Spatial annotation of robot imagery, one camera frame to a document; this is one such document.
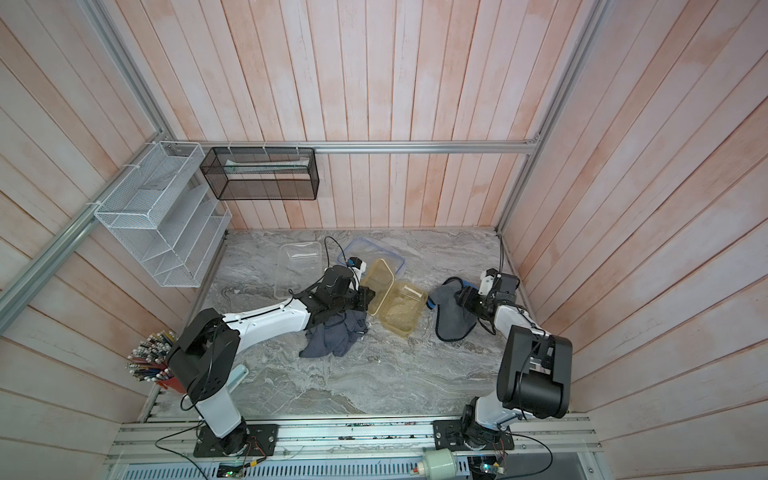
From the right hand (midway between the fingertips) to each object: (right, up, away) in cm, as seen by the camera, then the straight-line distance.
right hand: (464, 294), depth 95 cm
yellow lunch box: (-20, -5, +4) cm, 21 cm away
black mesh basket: (-63, +38, -6) cm, 74 cm away
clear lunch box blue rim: (-58, +9, +16) cm, 60 cm away
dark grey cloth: (-41, -11, -9) cm, 43 cm away
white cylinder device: (-15, -33, -31) cm, 48 cm away
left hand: (-29, 0, -6) cm, 30 cm away
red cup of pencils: (-82, -12, -27) cm, 87 cm away
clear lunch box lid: (-31, +15, +19) cm, 39 cm away
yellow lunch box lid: (-27, +5, +7) cm, 29 cm away
